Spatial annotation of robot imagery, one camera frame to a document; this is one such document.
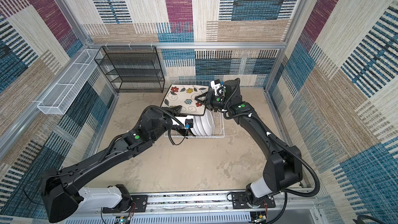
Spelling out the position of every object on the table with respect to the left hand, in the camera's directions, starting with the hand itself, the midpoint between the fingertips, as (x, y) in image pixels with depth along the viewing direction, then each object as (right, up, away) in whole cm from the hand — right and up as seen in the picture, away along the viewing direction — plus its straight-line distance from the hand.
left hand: (177, 101), depth 71 cm
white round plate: (+13, -12, +16) cm, 24 cm away
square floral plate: (+2, +3, +8) cm, 9 cm away
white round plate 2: (+14, -4, +1) cm, 14 cm away
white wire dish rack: (+22, -14, +30) cm, 40 cm away
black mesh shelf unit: (-37, +23, +38) cm, 58 cm away
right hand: (+8, 0, +3) cm, 8 cm away
